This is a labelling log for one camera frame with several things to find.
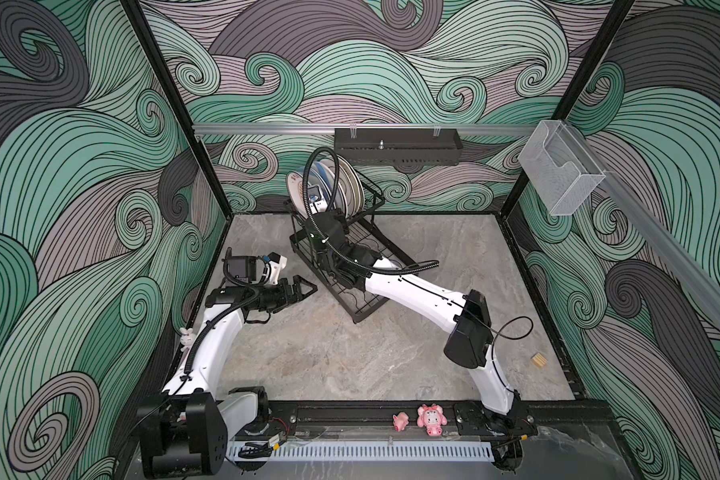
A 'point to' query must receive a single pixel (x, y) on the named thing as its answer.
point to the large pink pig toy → (431, 418)
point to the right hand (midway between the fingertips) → (327, 204)
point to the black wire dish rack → (359, 303)
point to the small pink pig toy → (400, 421)
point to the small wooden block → (539, 360)
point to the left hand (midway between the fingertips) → (306, 291)
